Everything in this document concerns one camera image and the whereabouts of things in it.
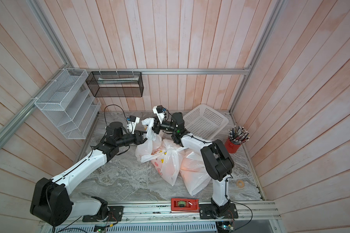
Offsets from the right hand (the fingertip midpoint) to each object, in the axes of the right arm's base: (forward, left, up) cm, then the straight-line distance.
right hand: (143, 122), depth 78 cm
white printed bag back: (-9, -1, -10) cm, 14 cm away
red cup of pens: (0, -55, -12) cm, 56 cm away
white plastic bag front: (-21, -28, -20) cm, 40 cm away
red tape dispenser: (-36, -22, -22) cm, 47 cm away
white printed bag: (-16, -14, -14) cm, 25 cm away
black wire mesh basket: (+36, +26, 0) cm, 44 cm away
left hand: (-6, -3, -5) cm, 8 cm away
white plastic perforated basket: (+25, -40, -28) cm, 55 cm away
